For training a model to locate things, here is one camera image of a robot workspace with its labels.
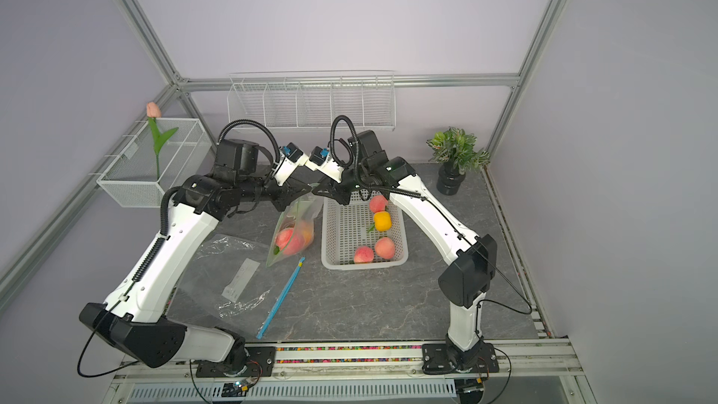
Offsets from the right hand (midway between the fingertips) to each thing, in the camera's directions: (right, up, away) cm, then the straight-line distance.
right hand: (315, 187), depth 73 cm
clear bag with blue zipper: (-28, -30, +14) cm, 44 cm away
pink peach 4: (+13, -21, +14) cm, 28 cm away
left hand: (-1, 0, -3) cm, 4 cm away
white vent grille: (-23, -54, -1) cm, 58 cm away
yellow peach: (+19, -11, +22) cm, 31 cm away
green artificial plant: (+43, +14, +18) cm, 48 cm away
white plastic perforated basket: (+9, -17, +24) cm, 31 cm away
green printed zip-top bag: (-3, -6, +3) cm, 7 cm away
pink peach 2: (+17, -6, +27) cm, 33 cm away
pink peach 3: (+19, -20, +16) cm, 32 cm away
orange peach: (-4, -13, +8) cm, 16 cm away
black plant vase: (+44, +3, +30) cm, 54 cm away
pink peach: (-7, -14, 0) cm, 16 cm away
